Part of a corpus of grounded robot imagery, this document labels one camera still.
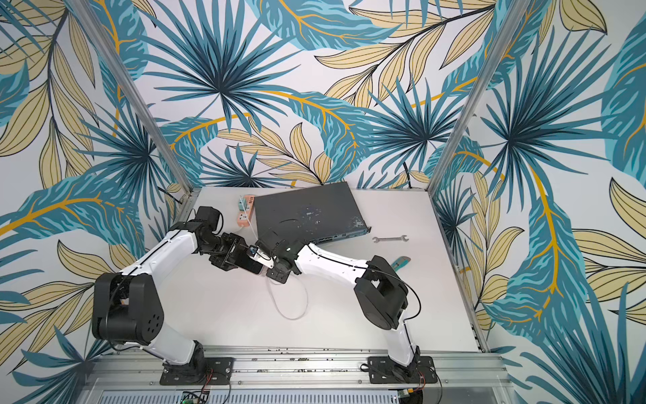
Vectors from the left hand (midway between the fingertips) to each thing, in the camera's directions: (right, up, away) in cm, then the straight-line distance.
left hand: (245, 253), depth 87 cm
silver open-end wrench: (+49, +3, +17) cm, 52 cm away
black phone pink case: (+3, -3, -3) cm, 5 cm away
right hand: (+7, -9, -4) cm, 12 cm away
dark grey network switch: (+23, +13, +20) cm, 33 cm away
